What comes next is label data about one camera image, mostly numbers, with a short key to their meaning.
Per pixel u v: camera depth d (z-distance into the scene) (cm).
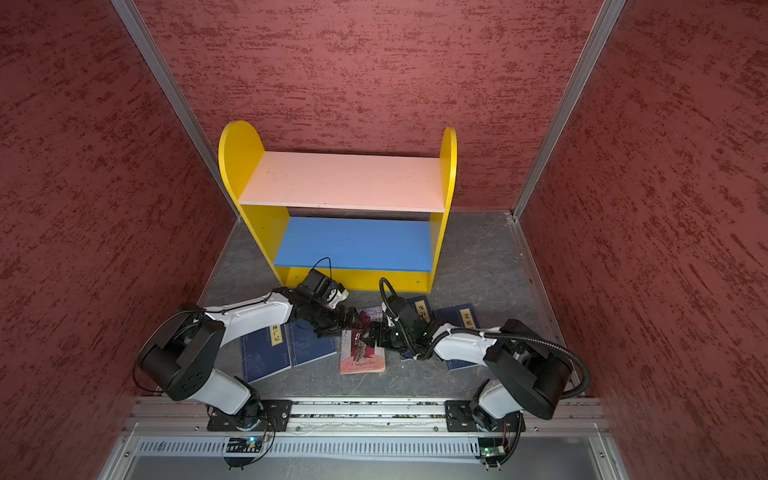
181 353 45
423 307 91
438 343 59
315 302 76
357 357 82
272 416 74
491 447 71
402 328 67
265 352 84
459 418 74
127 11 70
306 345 85
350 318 79
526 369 44
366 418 76
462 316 92
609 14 71
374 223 99
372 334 76
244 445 72
